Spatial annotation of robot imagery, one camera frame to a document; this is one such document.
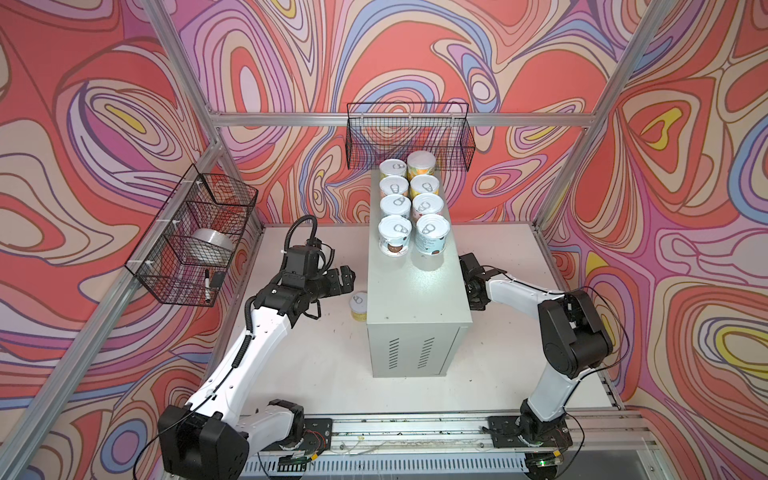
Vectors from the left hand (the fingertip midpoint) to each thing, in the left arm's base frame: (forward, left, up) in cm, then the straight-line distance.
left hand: (344, 275), depth 79 cm
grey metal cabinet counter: (-18, -18, +13) cm, 28 cm away
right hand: (+2, -35, -21) cm, 40 cm away
